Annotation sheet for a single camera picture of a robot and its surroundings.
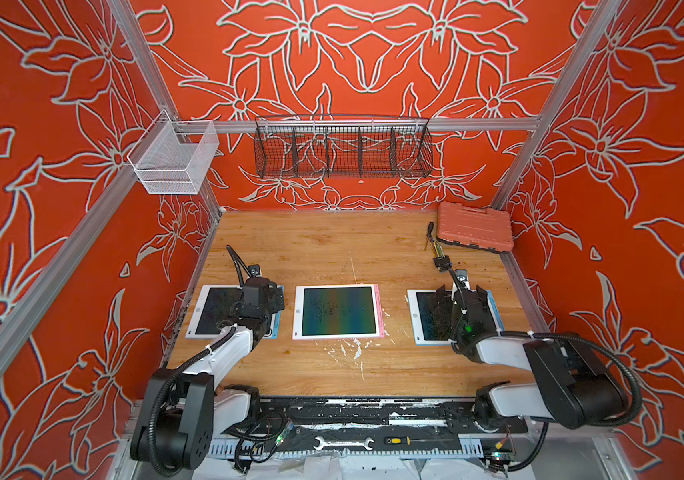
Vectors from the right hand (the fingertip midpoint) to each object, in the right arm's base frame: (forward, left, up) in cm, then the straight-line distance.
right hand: (462, 284), depth 90 cm
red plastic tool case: (+25, -15, -2) cm, 30 cm away
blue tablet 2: (-8, +10, -7) cm, 14 cm away
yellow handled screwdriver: (-40, +21, -7) cm, 45 cm away
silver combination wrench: (-41, +41, -7) cm, 58 cm away
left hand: (-3, +62, 0) cm, 62 cm away
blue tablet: (-7, +78, -6) cm, 78 cm away
